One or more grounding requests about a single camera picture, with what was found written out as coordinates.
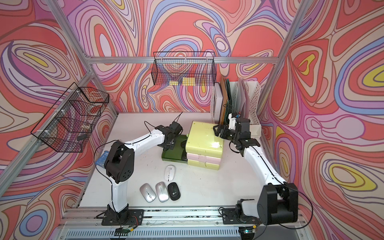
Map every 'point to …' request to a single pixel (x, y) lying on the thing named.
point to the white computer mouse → (169, 173)
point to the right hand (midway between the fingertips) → (219, 133)
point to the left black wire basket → (66, 127)
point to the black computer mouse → (174, 191)
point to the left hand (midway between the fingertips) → (168, 145)
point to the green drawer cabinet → (203, 148)
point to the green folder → (229, 104)
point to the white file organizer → (244, 96)
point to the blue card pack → (101, 161)
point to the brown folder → (224, 100)
